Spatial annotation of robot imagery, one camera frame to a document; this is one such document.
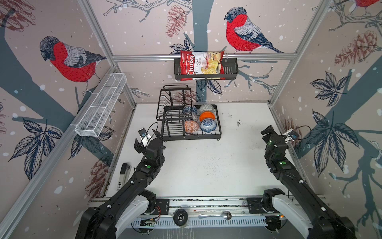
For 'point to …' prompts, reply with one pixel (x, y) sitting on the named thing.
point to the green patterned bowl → (206, 107)
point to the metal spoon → (226, 214)
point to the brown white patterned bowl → (191, 116)
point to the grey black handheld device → (125, 174)
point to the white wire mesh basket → (94, 121)
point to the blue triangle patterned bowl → (190, 108)
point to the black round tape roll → (180, 216)
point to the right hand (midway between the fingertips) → (272, 129)
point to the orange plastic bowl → (206, 114)
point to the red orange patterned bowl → (190, 126)
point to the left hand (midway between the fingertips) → (148, 131)
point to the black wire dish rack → (182, 121)
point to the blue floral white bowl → (208, 125)
